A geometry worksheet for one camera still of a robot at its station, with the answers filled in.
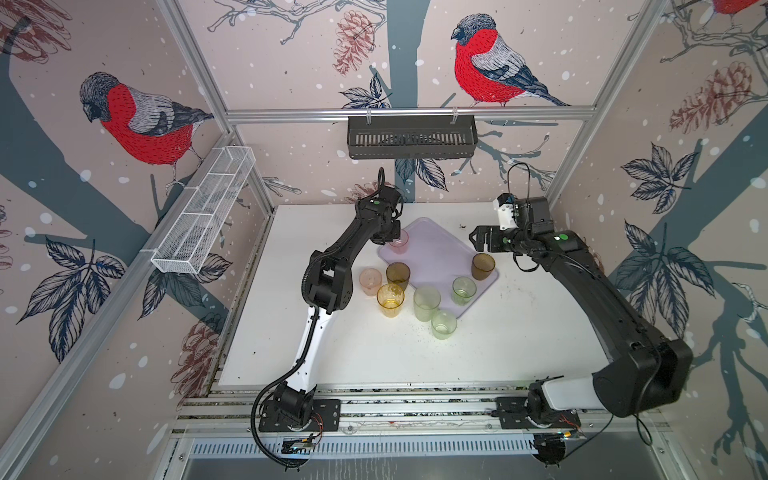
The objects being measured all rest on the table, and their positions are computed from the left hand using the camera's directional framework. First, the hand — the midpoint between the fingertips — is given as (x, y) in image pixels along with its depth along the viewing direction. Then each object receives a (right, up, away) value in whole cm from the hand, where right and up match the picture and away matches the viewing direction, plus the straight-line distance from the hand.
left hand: (392, 236), depth 101 cm
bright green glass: (+23, -18, -6) cm, 30 cm away
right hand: (+25, 0, -20) cm, 32 cm away
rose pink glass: (+3, -3, +3) cm, 5 cm away
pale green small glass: (+16, -27, -13) cm, 33 cm away
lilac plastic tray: (+17, -8, +5) cm, 20 cm away
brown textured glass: (+30, -10, -3) cm, 32 cm away
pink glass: (-7, -14, -4) cm, 17 cm away
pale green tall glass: (+11, -20, -10) cm, 25 cm away
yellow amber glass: (-1, -19, -10) cm, 22 cm away
